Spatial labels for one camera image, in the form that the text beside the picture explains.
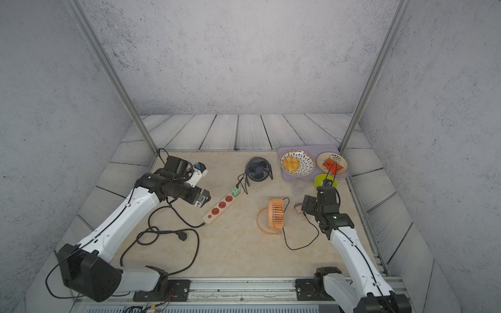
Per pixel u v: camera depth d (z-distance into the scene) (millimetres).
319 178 1027
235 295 728
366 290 402
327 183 721
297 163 1109
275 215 837
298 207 950
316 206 729
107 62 833
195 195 695
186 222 912
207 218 909
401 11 707
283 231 883
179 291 729
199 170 711
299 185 1031
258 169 1016
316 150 1203
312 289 727
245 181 1055
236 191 937
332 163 1118
